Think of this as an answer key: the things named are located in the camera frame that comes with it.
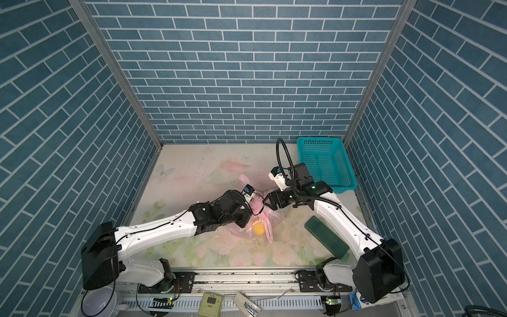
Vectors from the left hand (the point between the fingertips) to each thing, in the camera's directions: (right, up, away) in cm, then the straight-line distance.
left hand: (252, 211), depth 79 cm
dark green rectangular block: (+30, -11, +7) cm, 32 cm away
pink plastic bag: (+6, -4, +5) cm, 9 cm away
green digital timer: (-14, -30, -11) cm, 35 cm away
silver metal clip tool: (-1, -30, -10) cm, 32 cm away
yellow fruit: (+2, -7, +2) cm, 8 cm away
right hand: (+7, +6, 0) cm, 9 cm away
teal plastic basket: (+42, +21, +37) cm, 60 cm away
